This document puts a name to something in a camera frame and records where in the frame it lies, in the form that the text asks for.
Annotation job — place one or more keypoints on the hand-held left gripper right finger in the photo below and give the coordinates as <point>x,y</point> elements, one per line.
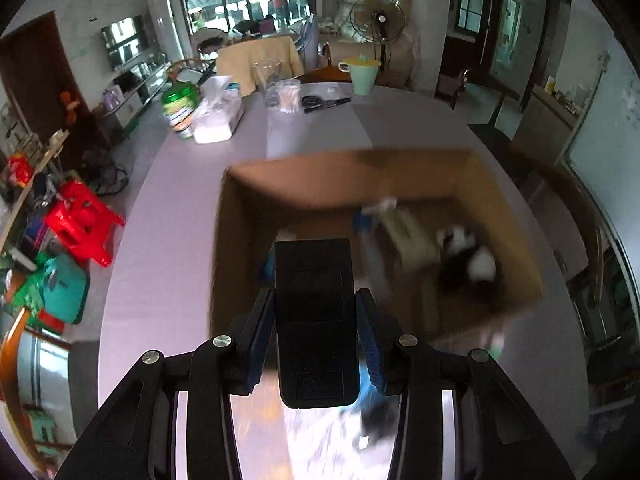
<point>372,355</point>

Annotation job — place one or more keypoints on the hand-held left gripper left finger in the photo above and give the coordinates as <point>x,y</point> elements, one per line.
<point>260,345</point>

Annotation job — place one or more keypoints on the black smartphone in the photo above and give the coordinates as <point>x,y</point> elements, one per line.
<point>315,320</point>

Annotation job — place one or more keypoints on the brown cardboard box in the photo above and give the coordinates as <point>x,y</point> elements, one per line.
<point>320,190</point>

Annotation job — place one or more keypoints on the grey floral desktop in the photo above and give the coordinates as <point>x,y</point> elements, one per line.
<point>165,240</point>

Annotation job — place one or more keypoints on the clear bottle with blue cap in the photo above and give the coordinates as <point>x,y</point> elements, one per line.
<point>372,260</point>

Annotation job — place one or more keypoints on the black and white object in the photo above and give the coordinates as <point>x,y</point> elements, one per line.
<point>470,260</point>

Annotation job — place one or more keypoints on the teal plastic stool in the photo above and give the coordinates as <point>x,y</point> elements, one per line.
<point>60,285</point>

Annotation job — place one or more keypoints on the red plastic stool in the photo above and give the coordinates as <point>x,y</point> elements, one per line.
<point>75,220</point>

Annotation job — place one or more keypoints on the white napkin pack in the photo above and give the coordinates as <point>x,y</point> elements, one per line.
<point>215,120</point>

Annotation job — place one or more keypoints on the clear plastic swab box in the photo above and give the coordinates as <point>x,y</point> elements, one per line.
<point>285,97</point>

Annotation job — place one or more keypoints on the black scissors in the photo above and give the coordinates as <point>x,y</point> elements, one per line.
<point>320,103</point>

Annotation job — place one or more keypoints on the green lidded jar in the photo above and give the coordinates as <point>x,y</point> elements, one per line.
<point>180,107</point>

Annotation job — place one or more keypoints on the white television cabinet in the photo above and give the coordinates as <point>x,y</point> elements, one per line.
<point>132,105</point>

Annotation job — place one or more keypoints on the clear glass cup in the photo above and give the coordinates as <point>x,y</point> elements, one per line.
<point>265,72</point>

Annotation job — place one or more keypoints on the green pitcher with yellow lid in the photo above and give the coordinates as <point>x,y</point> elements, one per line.
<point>362,80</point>

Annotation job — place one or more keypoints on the beige cloth covered chair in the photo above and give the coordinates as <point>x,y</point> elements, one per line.
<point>250,60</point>

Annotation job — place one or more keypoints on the red bag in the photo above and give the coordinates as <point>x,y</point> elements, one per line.
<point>20,170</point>

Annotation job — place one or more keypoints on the orange plush toy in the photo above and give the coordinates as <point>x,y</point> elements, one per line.
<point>70,105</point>

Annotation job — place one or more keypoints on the flat screen television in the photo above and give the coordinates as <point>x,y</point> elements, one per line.
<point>125,42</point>

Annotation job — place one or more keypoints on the white refrigerator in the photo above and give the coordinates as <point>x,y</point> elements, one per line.
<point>165,25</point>

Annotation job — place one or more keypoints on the black standing fan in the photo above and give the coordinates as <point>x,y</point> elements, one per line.
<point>377,17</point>

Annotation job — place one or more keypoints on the brown wooden door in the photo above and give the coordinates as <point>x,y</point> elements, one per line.
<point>35,75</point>

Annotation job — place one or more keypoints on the dark glazed door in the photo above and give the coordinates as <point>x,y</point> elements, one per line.
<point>492,10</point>

